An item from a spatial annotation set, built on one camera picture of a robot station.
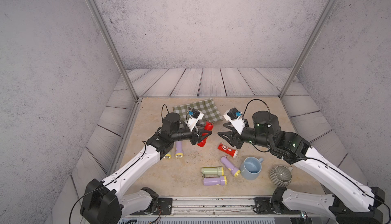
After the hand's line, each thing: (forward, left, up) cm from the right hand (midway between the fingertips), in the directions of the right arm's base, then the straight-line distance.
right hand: (223, 129), depth 62 cm
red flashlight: (+5, +6, -5) cm, 9 cm away
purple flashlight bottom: (-11, -1, -31) cm, 32 cm away
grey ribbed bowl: (-7, -33, -35) cm, 49 cm away
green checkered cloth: (+42, +6, -33) cm, 54 cm away
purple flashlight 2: (-5, -8, -31) cm, 33 cm away
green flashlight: (-6, +4, -31) cm, 32 cm away
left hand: (+4, +5, -7) cm, 10 cm away
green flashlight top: (+2, +28, -31) cm, 42 cm away
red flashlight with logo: (+5, -8, -31) cm, 32 cm away
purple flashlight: (+4, +22, -31) cm, 38 cm away
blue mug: (-3, -18, -34) cm, 38 cm away
